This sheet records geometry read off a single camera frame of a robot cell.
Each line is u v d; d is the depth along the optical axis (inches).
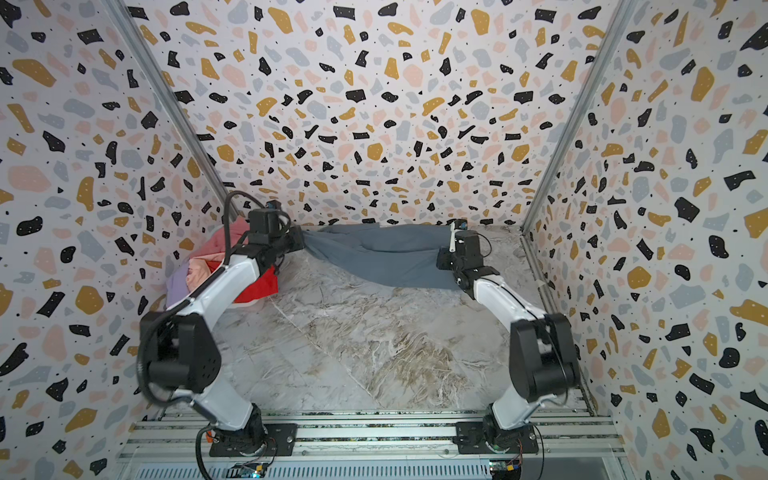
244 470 27.6
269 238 27.2
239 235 41.2
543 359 18.3
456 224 32.2
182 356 18.0
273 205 31.1
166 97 32.4
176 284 33.6
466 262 27.7
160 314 18.9
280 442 28.9
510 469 28.2
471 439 29.0
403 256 38.6
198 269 32.8
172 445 29.3
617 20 28.5
